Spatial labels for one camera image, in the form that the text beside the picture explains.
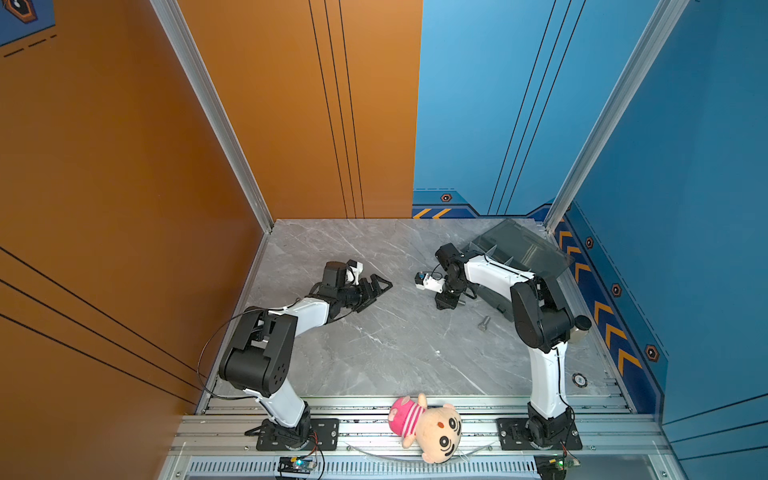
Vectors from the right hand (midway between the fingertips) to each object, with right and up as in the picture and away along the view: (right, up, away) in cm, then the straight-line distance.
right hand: (441, 300), depth 99 cm
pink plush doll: (-6, -24, -32) cm, 40 cm away
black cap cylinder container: (+37, -4, -16) cm, 40 cm away
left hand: (-18, +5, -8) cm, 20 cm away
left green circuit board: (-39, -34, -28) cm, 59 cm away
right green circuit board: (+22, -35, -28) cm, 50 cm away
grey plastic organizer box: (+32, +20, +17) cm, 41 cm away
